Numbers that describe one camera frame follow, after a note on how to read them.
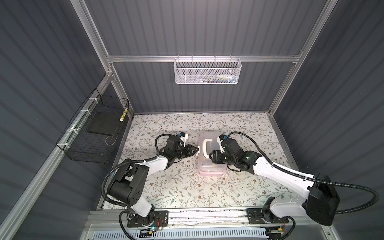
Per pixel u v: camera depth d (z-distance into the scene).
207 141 0.89
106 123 0.77
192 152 0.82
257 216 0.73
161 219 0.72
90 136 0.72
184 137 0.84
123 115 0.81
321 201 0.41
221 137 0.74
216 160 0.70
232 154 0.62
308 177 0.44
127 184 0.46
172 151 0.72
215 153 0.71
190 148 0.82
